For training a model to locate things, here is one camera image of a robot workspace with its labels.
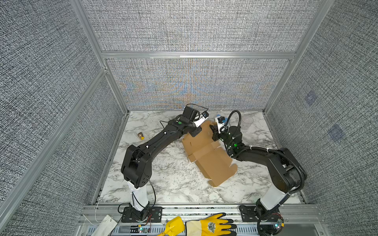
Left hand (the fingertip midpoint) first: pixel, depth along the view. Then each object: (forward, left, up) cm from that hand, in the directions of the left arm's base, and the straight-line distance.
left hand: (197, 125), depth 88 cm
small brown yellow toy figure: (+7, +39, -16) cm, 42 cm away
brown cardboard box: (-14, -8, -17) cm, 23 cm away
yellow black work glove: (-49, -3, -15) cm, 51 cm away
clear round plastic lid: (+14, -39, -13) cm, 44 cm away
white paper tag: (-46, +47, -17) cm, 68 cm away
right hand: (+1, -8, -1) cm, 9 cm away
